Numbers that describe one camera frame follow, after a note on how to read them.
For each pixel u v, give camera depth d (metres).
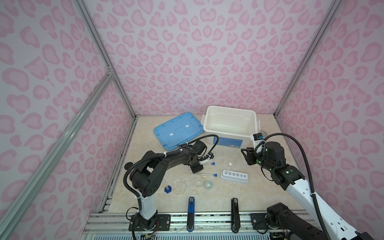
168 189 0.84
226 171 0.84
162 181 0.52
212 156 0.84
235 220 0.73
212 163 0.93
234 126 1.13
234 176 0.84
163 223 0.72
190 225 0.68
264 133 0.66
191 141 0.77
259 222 0.74
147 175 0.48
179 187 0.85
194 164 0.80
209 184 0.84
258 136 0.66
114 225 0.74
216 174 0.88
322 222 0.40
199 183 0.86
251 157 0.67
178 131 1.11
